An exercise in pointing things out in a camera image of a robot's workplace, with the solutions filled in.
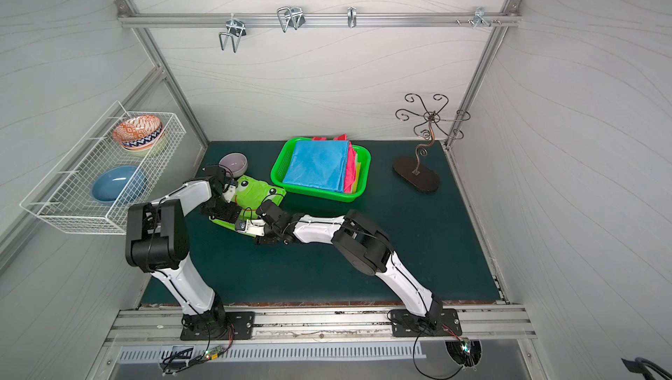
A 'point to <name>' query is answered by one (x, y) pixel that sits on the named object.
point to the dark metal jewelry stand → (428, 179)
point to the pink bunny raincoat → (350, 162)
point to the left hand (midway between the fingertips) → (222, 215)
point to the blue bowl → (119, 186)
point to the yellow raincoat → (357, 173)
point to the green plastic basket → (298, 138)
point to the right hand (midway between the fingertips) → (256, 224)
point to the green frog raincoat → (249, 193)
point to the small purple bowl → (235, 163)
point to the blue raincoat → (320, 164)
